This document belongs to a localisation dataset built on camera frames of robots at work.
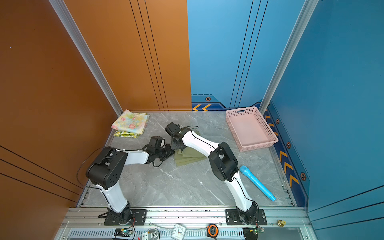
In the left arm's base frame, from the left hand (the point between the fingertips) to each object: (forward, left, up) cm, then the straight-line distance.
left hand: (177, 149), depth 97 cm
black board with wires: (-44, -40, -2) cm, 59 cm away
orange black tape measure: (-44, -21, +3) cm, 48 cm away
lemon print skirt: (+12, +42, 0) cm, 44 cm away
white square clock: (-44, -5, +1) cm, 44 cm away
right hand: (+1, -1, +4) cm, 5 cm away
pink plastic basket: (+18, -51, 0) cm, 54 cm away
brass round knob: (-40, -54, +1) cm, 67 cm away
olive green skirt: (-7, -8, +4) cm, 11 cm away
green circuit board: (-45, +23, -2) cm, 50 cm away
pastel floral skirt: (+21, +36, +3) cm, 41 cm away
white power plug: (-46, +8, +7) cm, 47 cm away
